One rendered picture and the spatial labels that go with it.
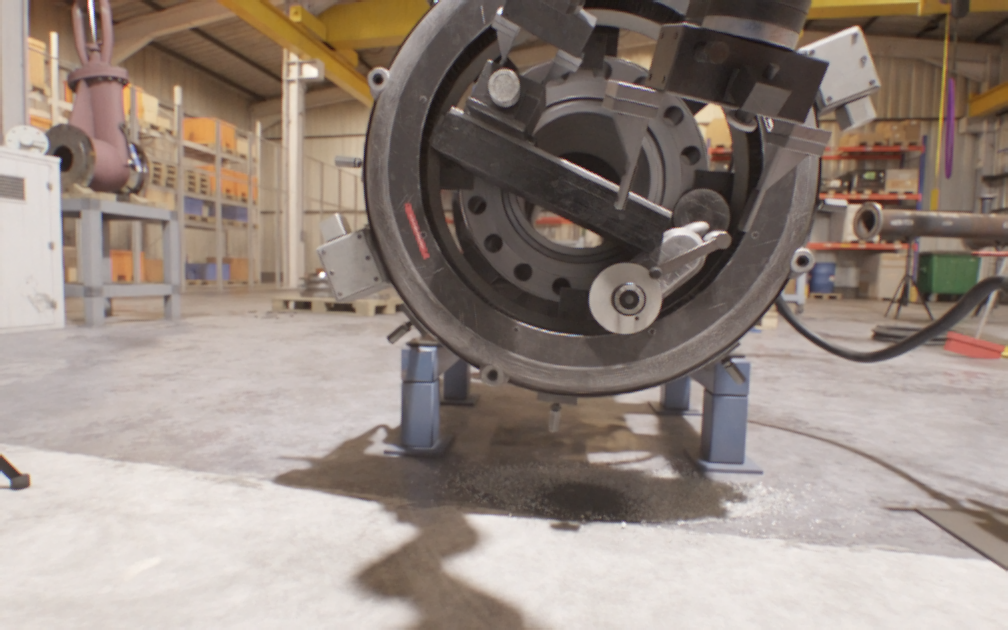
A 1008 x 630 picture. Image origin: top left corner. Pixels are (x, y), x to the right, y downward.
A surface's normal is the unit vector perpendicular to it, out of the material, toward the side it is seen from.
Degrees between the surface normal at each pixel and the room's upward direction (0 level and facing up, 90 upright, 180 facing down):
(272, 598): 0
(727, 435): 90
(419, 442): 90
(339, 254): 90
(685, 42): 114
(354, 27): 90
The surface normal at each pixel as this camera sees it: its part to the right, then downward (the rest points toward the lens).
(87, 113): 0.97, -0.08
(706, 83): 0.10, 0.47
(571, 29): -0.22, 0.68
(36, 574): 0.03, -1.00
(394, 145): -0.10, 0.07
